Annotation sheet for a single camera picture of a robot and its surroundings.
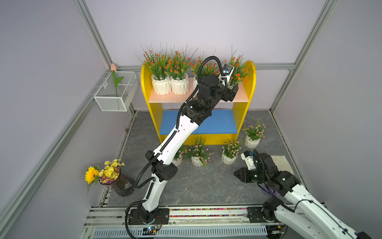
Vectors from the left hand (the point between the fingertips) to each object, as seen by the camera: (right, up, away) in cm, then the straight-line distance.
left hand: (231, 79), depth 65 cm
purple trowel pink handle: (+14, -46, -3) cm, 49 cm away
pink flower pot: (-26, -39, +18) cm, 50 cm away
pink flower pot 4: (+20, -26, +27) cm, 43 cm away
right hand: (+5, -45, +12) cm, 47 cm away
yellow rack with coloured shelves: (0, -22, +24) cm, 33 cm away
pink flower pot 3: (+4, -34, +17) cm, 38 cm away
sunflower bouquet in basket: (-52, -42, 0) cm, 67 cm away
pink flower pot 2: (-14, -37, +20) cm, 44 cm away
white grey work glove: (+38, -44, +27) cm, 65 cm away
